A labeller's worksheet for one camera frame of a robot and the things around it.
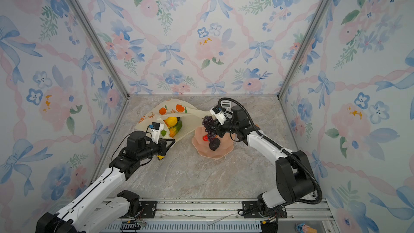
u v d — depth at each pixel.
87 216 0.44
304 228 0.68
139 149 0.62
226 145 0.92
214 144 0.90
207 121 0.78
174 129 0.97
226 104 1.15
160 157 0.88
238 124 0.67
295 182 0.43
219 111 0.72
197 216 0.73
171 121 0.95
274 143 0.52
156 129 0.69
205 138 0.94
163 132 0.73
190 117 0.98
